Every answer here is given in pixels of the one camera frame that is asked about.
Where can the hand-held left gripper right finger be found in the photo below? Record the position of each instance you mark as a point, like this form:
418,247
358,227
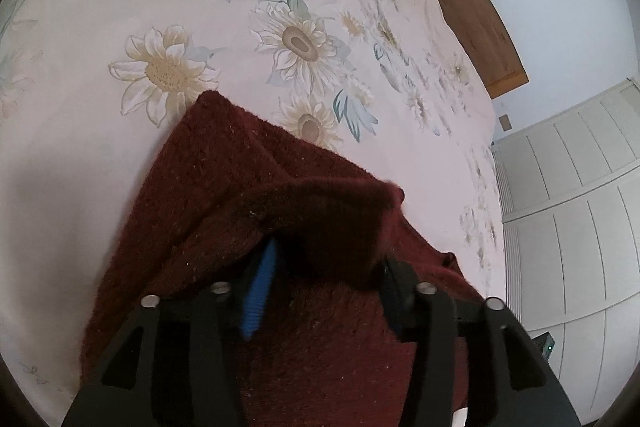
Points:
400,302

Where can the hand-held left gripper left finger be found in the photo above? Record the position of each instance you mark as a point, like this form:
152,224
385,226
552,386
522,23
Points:
260,292

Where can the dark red knitted sweater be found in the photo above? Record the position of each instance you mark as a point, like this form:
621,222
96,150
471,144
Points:
240,212

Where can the small device with green light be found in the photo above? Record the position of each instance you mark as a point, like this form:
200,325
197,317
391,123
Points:
545,346

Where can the white panelled wardrobe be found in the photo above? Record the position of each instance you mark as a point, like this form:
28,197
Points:
575,217

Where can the wooden headboard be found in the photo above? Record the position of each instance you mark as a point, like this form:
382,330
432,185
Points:
475,17

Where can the floral pink duvet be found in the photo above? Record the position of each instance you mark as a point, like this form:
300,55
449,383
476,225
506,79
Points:
125,7

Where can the wall socket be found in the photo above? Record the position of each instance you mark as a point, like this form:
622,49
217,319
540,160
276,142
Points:
505,122

